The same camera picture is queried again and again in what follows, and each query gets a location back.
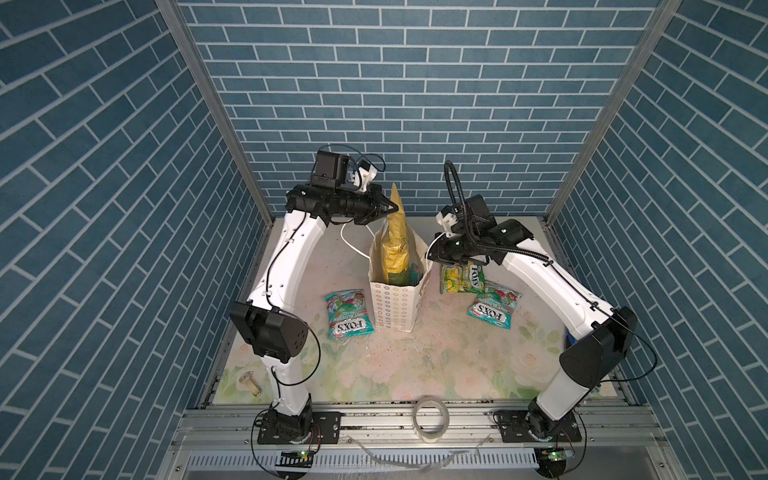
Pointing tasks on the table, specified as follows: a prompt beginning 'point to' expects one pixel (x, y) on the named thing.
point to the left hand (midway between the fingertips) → (398, 206)
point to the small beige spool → (248, 379)
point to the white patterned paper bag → (397, 307)
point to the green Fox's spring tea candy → (458, 277)
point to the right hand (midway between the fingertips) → (421, 251)
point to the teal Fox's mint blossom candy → (495, 305)
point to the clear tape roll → (426, 436)
